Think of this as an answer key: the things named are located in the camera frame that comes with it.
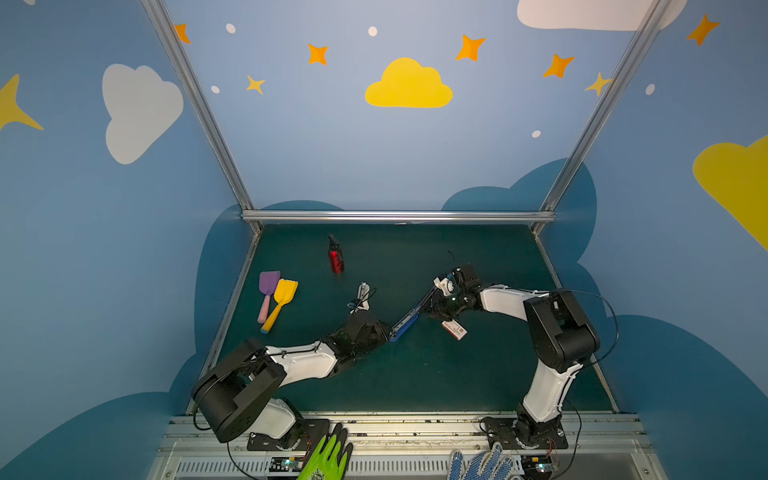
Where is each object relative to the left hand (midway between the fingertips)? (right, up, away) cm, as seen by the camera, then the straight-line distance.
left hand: (397, 330), depth 87 cm
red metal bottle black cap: (-21, +22, +13) cm, 33 cm away
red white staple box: (+19, -1, +6) cm, 20 cm away
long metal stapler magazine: (-11, +8, +13) cm, 19 cm away
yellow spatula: (-38, +9, +14) cm, 42 cm away
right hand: (+10, +5, +8) cm, 13 cm away
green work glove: (-16, -26, -17) cm, 35 cm away
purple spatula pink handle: (-44, +13, +15) cm, 48 cm away
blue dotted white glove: (+20, -28, -17) cm, 38 cm away
